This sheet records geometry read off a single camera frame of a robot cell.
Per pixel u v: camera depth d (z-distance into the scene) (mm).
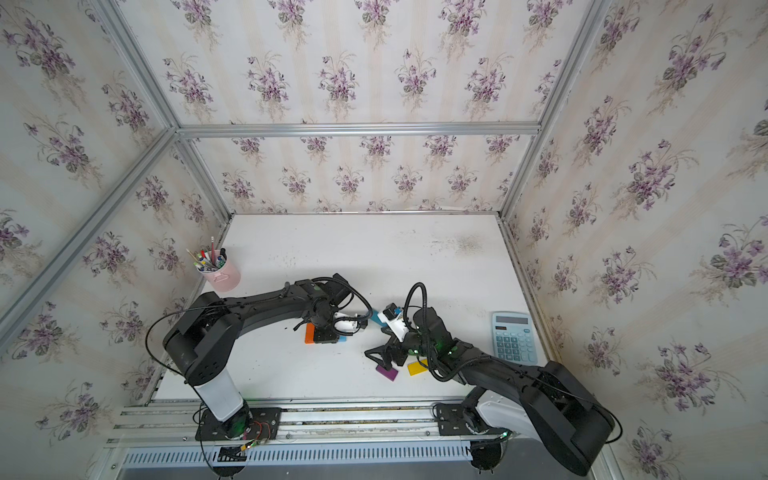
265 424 726
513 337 860
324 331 776
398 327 719
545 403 423
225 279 930
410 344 717
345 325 783
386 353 698
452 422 732
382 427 734
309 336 864
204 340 458
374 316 733
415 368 810
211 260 936
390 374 804
